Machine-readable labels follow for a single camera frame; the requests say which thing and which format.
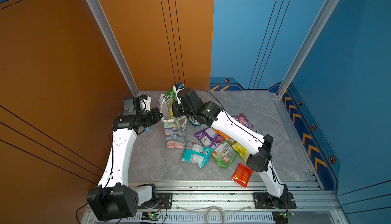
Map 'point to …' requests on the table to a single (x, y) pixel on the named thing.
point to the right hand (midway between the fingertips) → (171, 104)
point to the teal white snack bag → (196, 154)
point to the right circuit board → (282, 217)
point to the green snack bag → (225, 154)
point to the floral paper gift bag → (175, 128)
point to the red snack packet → (242, 174)
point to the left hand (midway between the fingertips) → (162, 113)
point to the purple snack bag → (210, 138)
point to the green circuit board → (150, 216)
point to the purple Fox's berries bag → (243, 119)
